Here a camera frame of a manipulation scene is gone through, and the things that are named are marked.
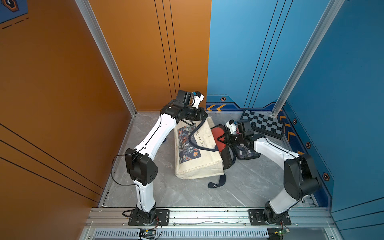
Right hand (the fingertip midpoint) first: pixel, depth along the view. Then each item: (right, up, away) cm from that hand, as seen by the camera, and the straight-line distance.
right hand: (219, 138), depth 88 cm
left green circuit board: (-37, -45, -16) cm, 60 cm away
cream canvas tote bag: (-13, -7, -10) cm, 18 cm away
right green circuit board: (+27, -42, -19) cm, 53 cm away
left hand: (-7, +15, -9) cm, 19 cm away
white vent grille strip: (-6, -43, -19) cm, 47 cm away
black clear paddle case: (+3, -7, -5) cm, 9 cm away
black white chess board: (+37, +10, +21) cm, 44 cm away
